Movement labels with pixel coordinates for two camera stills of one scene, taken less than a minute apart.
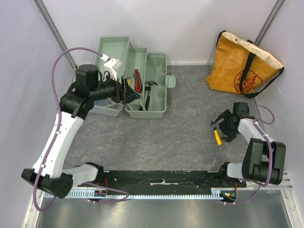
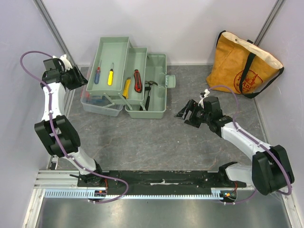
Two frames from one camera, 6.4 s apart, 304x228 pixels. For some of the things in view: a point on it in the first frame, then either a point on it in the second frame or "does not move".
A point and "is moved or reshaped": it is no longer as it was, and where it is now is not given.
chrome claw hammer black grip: (148, 98) does not move
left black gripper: (129, 95) -> (77, 83)
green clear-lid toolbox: (146, 73) does not move
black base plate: (217, 179) does not move
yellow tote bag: (239, 66) does not move
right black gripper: (222, 123) -> (191, 114)
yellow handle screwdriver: (217, 137) is moved or reshaped
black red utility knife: (137, 81) does not move
